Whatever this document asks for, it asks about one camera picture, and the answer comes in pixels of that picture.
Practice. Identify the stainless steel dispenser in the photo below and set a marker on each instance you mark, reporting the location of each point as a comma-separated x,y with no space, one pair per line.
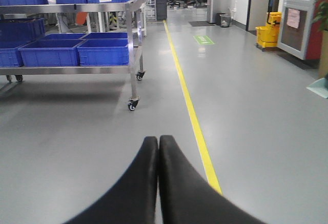
212,3

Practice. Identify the white framed glass door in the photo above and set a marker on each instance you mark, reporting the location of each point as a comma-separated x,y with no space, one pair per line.
294,39

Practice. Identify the dark floor mat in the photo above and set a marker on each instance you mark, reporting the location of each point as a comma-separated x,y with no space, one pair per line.
201,23

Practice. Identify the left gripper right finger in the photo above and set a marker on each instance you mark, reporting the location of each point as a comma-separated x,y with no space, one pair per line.
179,188

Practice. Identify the grey cabinet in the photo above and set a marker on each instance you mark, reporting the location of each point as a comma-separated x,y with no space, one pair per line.
161,8

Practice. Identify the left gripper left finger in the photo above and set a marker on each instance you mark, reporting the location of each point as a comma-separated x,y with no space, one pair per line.
138,188

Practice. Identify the steel rack on castors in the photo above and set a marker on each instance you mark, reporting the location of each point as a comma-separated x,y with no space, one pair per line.
64,8

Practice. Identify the orange panel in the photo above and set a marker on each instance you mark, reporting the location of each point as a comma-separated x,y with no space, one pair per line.
81,19

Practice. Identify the yellow mop bucket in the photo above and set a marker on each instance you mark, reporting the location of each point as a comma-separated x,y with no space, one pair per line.
266,37

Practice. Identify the pale green tray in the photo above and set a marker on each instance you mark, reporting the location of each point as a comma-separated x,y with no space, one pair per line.
320,88

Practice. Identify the green potted plant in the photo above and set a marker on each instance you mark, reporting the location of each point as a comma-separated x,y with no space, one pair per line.
324,55

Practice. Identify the row of blue bins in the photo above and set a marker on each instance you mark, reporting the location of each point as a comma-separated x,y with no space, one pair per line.
51,55

